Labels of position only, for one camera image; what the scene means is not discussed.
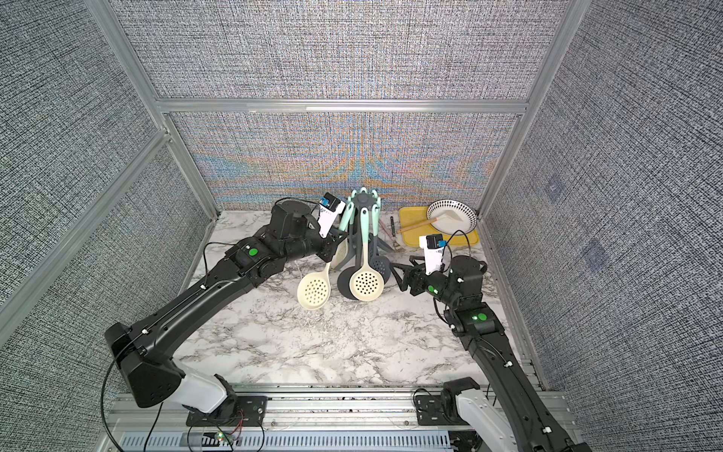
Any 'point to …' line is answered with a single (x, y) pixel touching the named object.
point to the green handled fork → (393, 232)
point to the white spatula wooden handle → (446, 215)
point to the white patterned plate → (467, 214)
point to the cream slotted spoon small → (314, 290)
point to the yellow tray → (412, 216)
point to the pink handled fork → (395, 244)
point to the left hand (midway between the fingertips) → (349, 229)
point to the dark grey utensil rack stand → (361, 252)
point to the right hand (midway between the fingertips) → (403, 255)
